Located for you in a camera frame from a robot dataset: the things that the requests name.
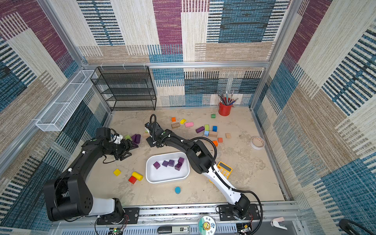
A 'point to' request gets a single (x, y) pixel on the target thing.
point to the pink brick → (189, 124)
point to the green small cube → (213, 115)
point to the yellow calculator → (224, 169)
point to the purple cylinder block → (199, 129)
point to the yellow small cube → (117, 172)
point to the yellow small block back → (182, 121)
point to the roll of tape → (257, 143)
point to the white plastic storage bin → (167, 167)
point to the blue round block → (177, 190)
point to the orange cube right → (216, 143)
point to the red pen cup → (224, 110)
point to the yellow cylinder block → (138, 176)
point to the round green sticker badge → (206, 225)
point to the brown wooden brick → (175, 125)
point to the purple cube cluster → (178, 166)
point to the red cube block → (132, 179)
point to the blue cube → (215, 128)
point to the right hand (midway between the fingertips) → (156, 139)
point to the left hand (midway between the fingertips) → (135, 149)
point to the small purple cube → (156, 165)
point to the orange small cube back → (173, 119)
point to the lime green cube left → (128, 137)
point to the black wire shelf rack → (126, 88)
